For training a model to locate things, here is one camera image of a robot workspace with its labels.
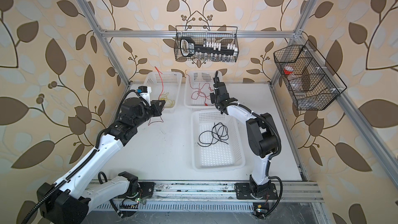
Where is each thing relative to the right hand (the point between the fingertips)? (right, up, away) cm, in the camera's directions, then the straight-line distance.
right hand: (217, 93), depth 96 cm
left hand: (-27, -4, -22) cm, 35 cm away
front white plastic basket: (-1, -30, -6) cm, 30 cm away
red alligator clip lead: (-17, +4, +16) cm, 24 cm away
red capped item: (+36, +12, -15) cm, 41 cm away
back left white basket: (-39, +6, +24) cm, 46 cm away
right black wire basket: (+44, +4, -23) cm, 49 cm away
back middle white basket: (-12, +6, +6) cm, 14 cm away
